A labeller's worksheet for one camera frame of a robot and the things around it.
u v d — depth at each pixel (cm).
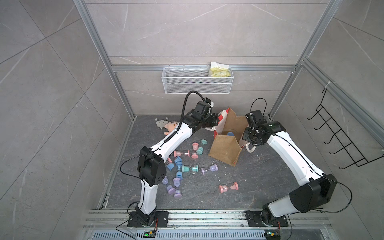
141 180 52
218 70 86
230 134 93
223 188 80
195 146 100
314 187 40
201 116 64
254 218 73
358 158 59
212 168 88
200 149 97
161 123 110
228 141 80
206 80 101
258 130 55
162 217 73
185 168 90
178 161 93
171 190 80
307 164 44
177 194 79
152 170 50
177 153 96
